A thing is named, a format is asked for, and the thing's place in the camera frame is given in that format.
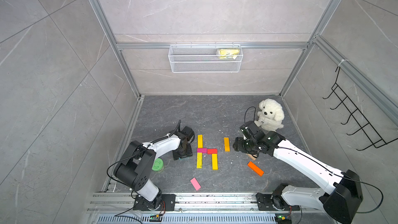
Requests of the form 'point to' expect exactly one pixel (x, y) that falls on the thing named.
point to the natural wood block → (252, 156)
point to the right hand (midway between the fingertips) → (237, 146)
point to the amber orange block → (227, 144)
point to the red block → (213, 151)
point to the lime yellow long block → (199, 160)
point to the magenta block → (202, 150)
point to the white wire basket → (205, 58)
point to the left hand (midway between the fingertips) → (187, 153)
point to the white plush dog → (271, 117)
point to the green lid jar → (158, 165)
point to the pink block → (195, 184)
